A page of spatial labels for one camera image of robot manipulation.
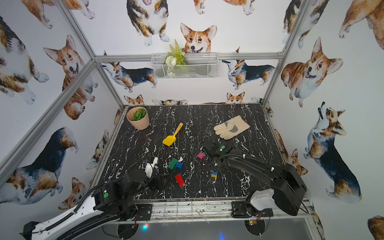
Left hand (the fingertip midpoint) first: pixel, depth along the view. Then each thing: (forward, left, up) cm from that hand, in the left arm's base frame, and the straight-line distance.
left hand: (166, 172), depth 73 cm
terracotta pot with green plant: (+39, +24, -4) cm, 46 cm away
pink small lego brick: (+14, -17, -13) cm, 26 cm away
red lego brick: (0, -5, -13) cm, 14 cm away
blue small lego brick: (+4, -25, -13) cm, 28 cm away
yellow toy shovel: (+26, +4, -14) cm, 30 cm away
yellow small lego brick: (+2, -25, -12) cm, 28 cm away
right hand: (+3, -23, -4) cm, 24 cm away
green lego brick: (+10, 0, -13) cm, 16 cm away
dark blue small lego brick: (+8, -5, -12) cm, 15 cm away
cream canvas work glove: (+35, -38, -13) cm, 53 cm away
